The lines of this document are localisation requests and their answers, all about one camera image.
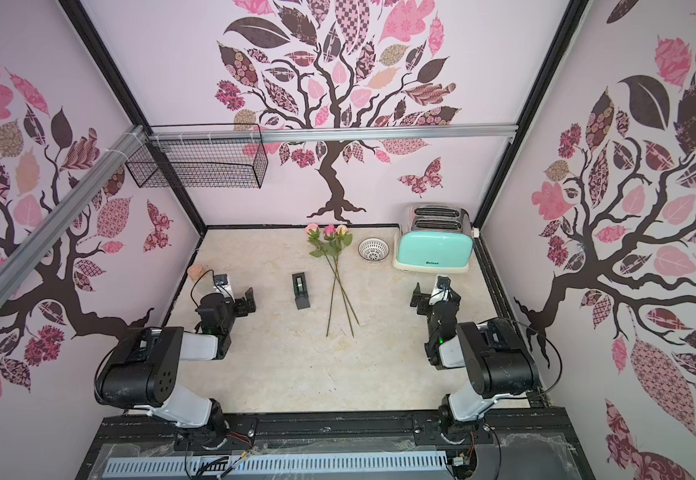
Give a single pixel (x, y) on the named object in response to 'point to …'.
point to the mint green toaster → (434, 239)
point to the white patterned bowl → (373, 248)
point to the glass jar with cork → (195, 272)
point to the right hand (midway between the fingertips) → (435, 283)
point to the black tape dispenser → (300, 290)
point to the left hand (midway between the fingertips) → (238, 294)
